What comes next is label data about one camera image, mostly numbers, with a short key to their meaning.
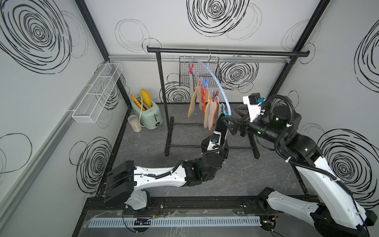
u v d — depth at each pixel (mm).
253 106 455
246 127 477
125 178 409
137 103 937
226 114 573
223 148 616
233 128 492
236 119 480
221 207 753
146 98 967
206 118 787
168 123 919
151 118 958
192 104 919
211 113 684
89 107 722
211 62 962
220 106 619
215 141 560
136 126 1009
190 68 765
